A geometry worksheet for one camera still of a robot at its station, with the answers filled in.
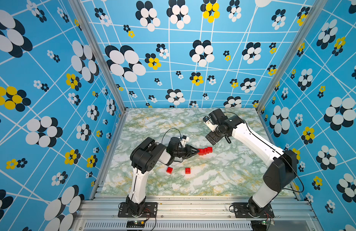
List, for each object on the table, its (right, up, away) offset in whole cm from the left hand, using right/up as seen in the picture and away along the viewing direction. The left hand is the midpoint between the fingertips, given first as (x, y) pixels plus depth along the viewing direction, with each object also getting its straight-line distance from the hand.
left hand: (200, 151), depth 91 cm
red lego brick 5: (-8, -11, -5) cm, 14 cm away
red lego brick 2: (+4, +1, -2) cm, 4 cm away
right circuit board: (+27, -31, -22) cm, 47 cm away
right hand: (+10, +13, -6) cm, 17 cm away
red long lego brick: (+1, 0, 0) cm, 1 cm away
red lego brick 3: (+6, +2, -2) cm, 6 cm away
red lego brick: (+2, 0, -1) cm, 3 cm away
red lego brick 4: (-19, -10, -5) cm, 22 cm away
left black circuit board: (-36, -33, -19) cm, 52 cm away
